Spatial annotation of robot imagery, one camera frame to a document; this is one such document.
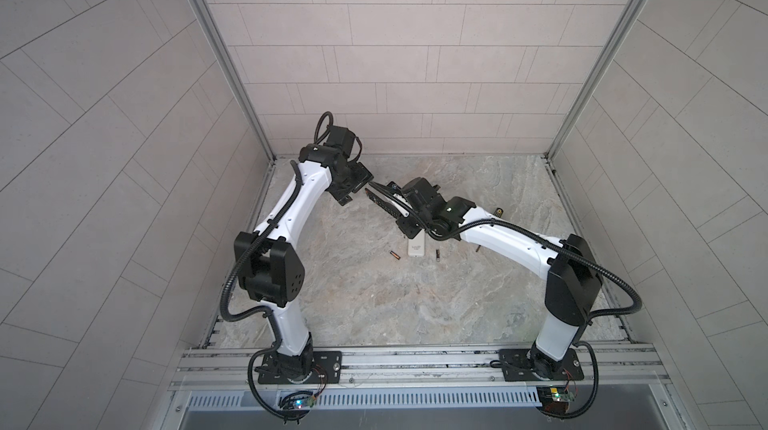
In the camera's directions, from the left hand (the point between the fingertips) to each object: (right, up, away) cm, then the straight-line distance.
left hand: (372, 180), depth 84 cm
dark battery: (+20, -23, +7) cm, 31 cm away
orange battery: (+6, -23, +7) cm, 25 cm away
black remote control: (+4, -6, 0) cm, 7 cm away
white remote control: (+13, -20, +7) cm, 25 cm away
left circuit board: (-15, -49, -19) cm, 54 cm away
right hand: (+7, -11, 0) cm, 13 cm away
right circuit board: (+44, -50, -16) cm, 68 cm away
